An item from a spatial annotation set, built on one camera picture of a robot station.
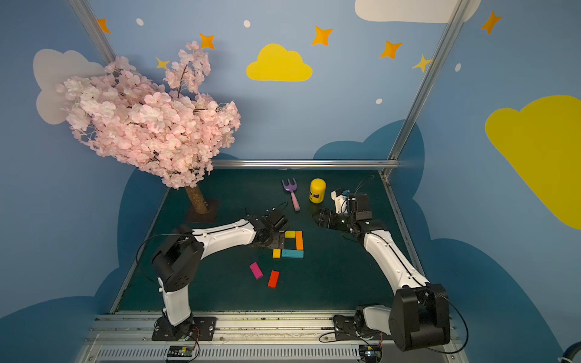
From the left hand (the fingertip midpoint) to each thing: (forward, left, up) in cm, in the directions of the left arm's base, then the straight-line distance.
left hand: (272, 238), depth 92 cm
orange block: (+1, -11, -3) cm, 12 cm away
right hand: (+3, -20, +13) cm, 24 cm away
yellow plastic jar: (+23, -19, +4) cm, 30 cm away
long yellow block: (-6, -2, -2) cm, 6 cm away
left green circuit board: (-39, +27, -5) cm, 48 cm away
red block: (-16, -1, -2) cm, 16 cm away
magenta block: (-13, +6, -3) cm, 14 cm away
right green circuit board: (-38, -34, -6) cm, 52 cm away
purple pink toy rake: (+30, -7, -3) cm, 31 cm away
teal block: (-5, -8, -3) cm, 10 cm away
